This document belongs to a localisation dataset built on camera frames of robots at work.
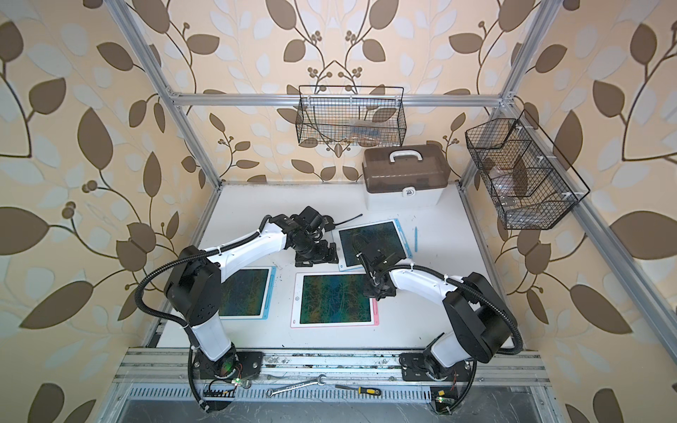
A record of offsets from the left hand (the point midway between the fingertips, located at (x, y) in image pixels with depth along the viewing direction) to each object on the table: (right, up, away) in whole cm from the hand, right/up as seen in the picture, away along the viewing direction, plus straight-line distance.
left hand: (325, 258), depth 86 cm
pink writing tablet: (+2, -14, +1) cm, 14 cm away
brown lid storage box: (+29, +29, +11) cm, 42 cm away
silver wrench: (-1, -31, -14) cm, 34 cm away
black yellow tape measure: (+3, +10, +19) cm, 22 cm away
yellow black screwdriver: (+14, -33, -16) cm, 39 cm away
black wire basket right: (+59, +23, -13) cm, 65 cm away
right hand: (+15, -12, +2) cm, 20 cm away
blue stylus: (+34, +5, +16) cm, 38 cm away
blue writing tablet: (+10, +4, +18) cm, 21 cm away
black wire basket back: (+8, +51, +10) cm, 52 cm away
